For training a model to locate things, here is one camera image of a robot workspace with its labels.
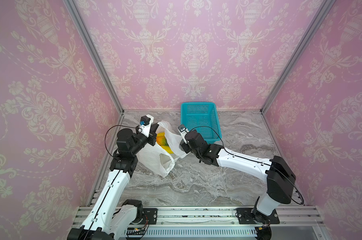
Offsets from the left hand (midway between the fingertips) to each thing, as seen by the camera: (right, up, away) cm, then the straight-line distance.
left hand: (158, 124), depth 71 cm
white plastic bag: (-1, -18, +6) cm, 19 cm away
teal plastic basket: (+21, +8, +46) cm, 51 cm away
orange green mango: (-2, -9, +23) cm, 25 cm away
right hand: (+13, -6, +11) cm, 18 cm away
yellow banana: (+3, -14, +13) cm, 19 cm away
